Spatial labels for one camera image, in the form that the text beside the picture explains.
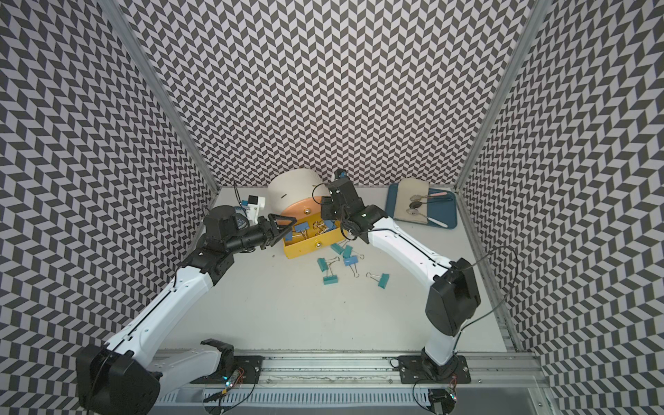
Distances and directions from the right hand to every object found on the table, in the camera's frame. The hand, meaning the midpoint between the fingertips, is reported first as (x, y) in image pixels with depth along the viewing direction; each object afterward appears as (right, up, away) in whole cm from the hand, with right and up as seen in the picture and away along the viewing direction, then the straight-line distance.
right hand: (329, 205), depth 82 cm
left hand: (-9, -6, -10) cm, 15 cm away
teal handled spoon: (+37, +1, +28) cm, 46 cm away
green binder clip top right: (+6, -17, +15) cm, 24 cm away
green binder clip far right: (+18, -27, +9) cm, 34 cm away
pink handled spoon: (+38, +4, +31) cm, 49 cm away
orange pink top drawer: (-8, 0, +2) cm, 9 cm away
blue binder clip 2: (+7, -21, +14) cm, 27 cm away
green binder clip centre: (0, -26, +9) cm, 28 cm away
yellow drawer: (-8, -10, +10) cm, 16 cm away
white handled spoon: (+34, -2, +25) cm, 43 cm away
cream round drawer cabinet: (-14, +7, +10) cm, 19 cm away
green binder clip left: (-3, -21, +12) cm, 25 cm away
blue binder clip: (0, -7, +11) cm, 13 cm away
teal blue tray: (+46, -1, +25) cm, 52 cm away
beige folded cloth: (+33, +8, +34) cm, 48 cm away
